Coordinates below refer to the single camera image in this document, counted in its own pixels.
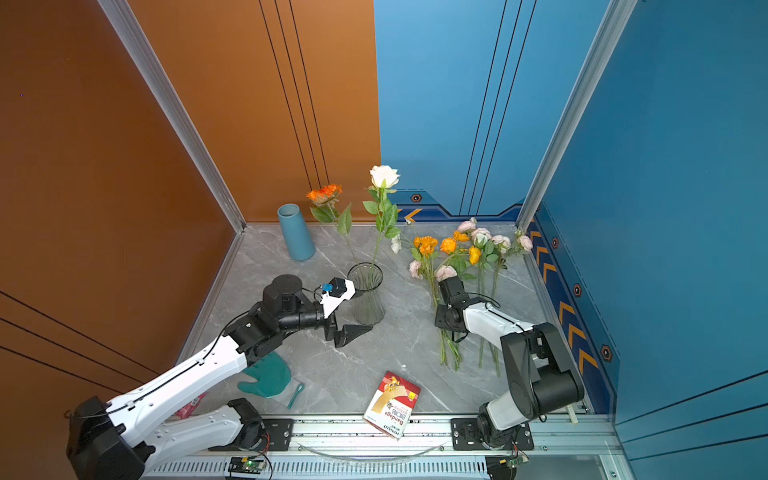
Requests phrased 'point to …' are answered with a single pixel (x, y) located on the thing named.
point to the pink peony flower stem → (447, 354)
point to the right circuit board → (514, 460)
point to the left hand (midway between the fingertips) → (366, 307)
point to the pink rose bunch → (486, 257)
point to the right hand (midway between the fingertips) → (443, 320)
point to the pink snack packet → (188, 408)
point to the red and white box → (392, 405)
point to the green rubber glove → (272, 373)
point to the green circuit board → (246, 464)
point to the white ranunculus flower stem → (396, 244)
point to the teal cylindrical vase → (297, 235)
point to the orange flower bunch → (433, 254)
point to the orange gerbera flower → (326, 213)
